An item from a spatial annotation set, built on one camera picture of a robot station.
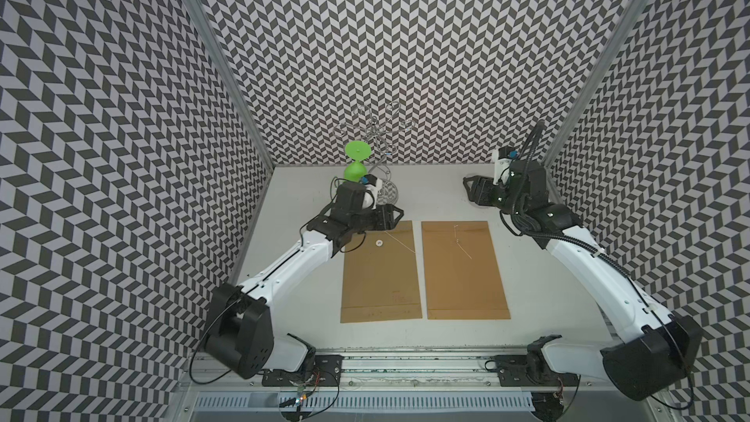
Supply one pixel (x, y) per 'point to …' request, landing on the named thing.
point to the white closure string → (457, 241)
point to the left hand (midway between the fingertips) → (395, 215)
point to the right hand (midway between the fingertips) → (472, 186)
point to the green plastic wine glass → (356, 150)
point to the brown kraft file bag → (461, 276)
